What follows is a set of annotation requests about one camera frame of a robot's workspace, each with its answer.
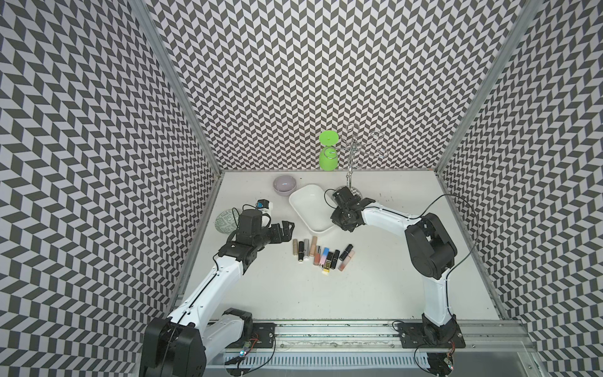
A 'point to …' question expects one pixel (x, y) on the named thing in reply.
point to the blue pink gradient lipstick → (324, 255)
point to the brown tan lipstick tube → (295, 247)
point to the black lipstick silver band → (348, 250)
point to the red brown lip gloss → (316, 261)
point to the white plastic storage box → (313, 207)
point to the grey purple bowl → (284, 185)
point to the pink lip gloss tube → (345, 261)
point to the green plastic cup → (328, 155)
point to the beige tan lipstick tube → (312, 246)
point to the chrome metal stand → (353, 148)
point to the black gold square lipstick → (327, 267)
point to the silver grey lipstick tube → (306, 247)
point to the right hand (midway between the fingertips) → (335, 223)
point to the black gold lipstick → (301, 250)
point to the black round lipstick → (334, 259)
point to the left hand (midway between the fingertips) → (283, 227)
